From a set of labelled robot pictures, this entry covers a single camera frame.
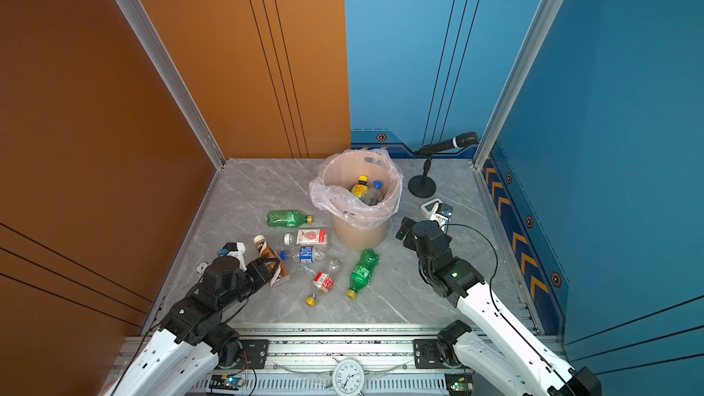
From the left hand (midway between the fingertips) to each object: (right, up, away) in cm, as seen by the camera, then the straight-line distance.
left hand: (278, 263), depth 78 cm
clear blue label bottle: (+6, 0, +9) cm, 11 cm away
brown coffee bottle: (-4, +3, +1) cm, 5 cm away
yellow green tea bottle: (+24, +21, +11) cm, 34 cm away
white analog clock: (+21, -25, -10) cm, 34 cm away
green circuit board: (-9, -29, -7) cm, 31 cm away
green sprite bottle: (-2, +10, +19) cm, 22 cm away
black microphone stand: (+49, +22, +33) cm, 63 cm away
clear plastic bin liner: (+17, +18, -6) cm, 26 cm away
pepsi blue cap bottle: (+29, +20, +7) cm, 36 cm away
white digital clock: (+49, +14, +24) cm, 56 cm away
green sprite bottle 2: (+24, -5, +5) cm, 25 cm away
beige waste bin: (+18, +27, +9) cm, 34 cm away
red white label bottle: (+4, +5, +14) cm, 15 cm away
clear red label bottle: (+13, -6, +3) cm, 15 cm away
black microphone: (+56, +36, +7) cm, 67 cm away
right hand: (+39, +11, 0) cm, 40 cm away
